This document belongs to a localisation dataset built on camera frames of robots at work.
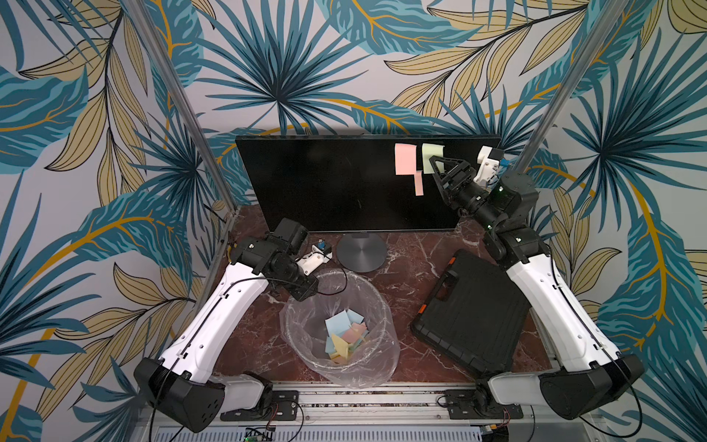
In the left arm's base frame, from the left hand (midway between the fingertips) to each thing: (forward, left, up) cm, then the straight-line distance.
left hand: (306, 291), depth 71 cm
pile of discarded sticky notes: (-6, -10, -12) cm, 17 cm away
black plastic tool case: (+1, -49, -15) cm, 52 cm away
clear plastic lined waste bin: (-8, 0, -2) cm, 8 cm away
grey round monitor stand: (+28, -15, -21) cm, 38 cm away
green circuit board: (-30, +13, -24) cm, 41 cm away
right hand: (+18, -29, +27) cm, 44 cm away
